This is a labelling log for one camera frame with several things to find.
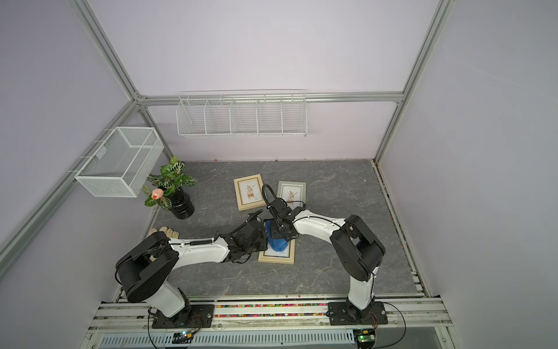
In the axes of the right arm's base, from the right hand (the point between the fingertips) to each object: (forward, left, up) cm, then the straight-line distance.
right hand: (276, 231), depth 92 cm
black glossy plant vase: (+10, +41, +6) cm, 43 cm away
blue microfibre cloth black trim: (-8, 0, +4) cm, 9 cm away
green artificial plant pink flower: (+11, +39, +22) cm, 46 cm away
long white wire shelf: (+46, +4, +28) cm, 54 cm away
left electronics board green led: (-37, +31, -4) cm, 48 cm away
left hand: (-5, +4, -1) cm, 6 cm away
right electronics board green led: (-37, -31, -5) cm, 48 cm away
